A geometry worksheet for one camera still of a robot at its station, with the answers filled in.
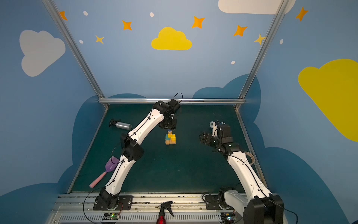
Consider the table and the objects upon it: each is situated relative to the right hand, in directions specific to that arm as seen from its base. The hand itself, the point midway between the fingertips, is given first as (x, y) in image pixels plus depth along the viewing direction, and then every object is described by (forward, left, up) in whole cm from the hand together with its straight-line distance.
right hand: (206, 135), depth 82 cm
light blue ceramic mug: (+19, -7, -13) cm, 24 cm away
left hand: (+7, +21, -4) cm, 23 cm away
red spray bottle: (-41, +23, -14) cm, 49 cm away
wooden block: (+2, +25, -14) cm, 29 cm away
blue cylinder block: (+6, +24, -5) cm, 25 cm away
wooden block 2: (+3, +21, -14) cm, 25 cm away
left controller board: (-41, +50, -16) cm, 67 cm away
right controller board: (-39, -11, -18) cm, 44 cm away
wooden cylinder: (+6, +23, -7) cm, 25 cm away
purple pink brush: (-15, +60, -16) cm, 64 cm away
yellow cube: (+5, +24, -9) cm, 26 cm away
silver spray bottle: (+15, +63, -13) cm, 66 cm away
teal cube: (+5, +26, -12) cm, 29 cm away
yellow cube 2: (+5, +21, -12) cm, 25 cm away
